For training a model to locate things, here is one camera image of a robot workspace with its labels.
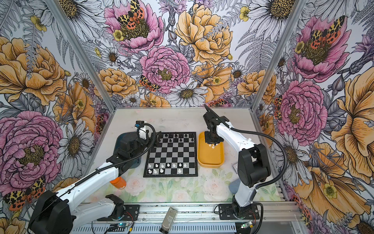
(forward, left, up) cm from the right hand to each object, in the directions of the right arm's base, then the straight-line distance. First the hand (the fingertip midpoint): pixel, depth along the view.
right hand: (212, 145), depth 88 cm
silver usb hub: (-36, +24, -6) cm, 44 cm away
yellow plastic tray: (-3, +3, -9) cm, 10 cm away
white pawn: (-9, +38, -7) cm, 39 cm away
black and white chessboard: (-2, +23, -7) cm, 25 cm away
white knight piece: (-12, +34, -7) cm, 37 cm away
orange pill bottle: (-20, +51, -3) cm, 54 cm away
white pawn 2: (-9, +34, -7) cm, 35 cm away
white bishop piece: (-12, +30, -7) cm, 33 cm away
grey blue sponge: (-20, -11, -13) cm, 26 cm away
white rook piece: (-12, +37, -7) cm, 39 cm away
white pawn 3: (-9, +30, -7) cm, 32 cm away
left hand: (+2, +33, +9) cm, 34 cm away
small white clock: (-10, -13, -8) cm, 18 cm away
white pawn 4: (-9, +23, -7) cm, 26 cm away
